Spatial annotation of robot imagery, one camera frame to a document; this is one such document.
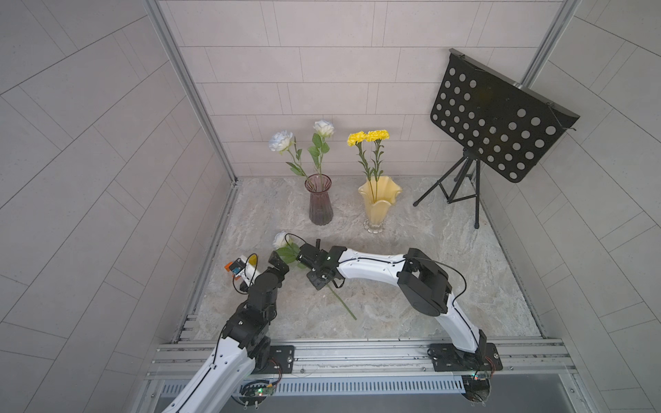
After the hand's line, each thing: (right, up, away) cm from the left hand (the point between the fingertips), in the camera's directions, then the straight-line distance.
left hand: (274, 256), depth 81 cm
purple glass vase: (+14, +15, +12) cm, 24 cm away
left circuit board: (-1, -32, -16) cm, 35 cm away
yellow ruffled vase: (+35, +20, +10) cm, 42 cm away
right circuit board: (+58, -32, -14) cm, 68 cm away
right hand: (+14, -9, +9) cm, 18 cm away
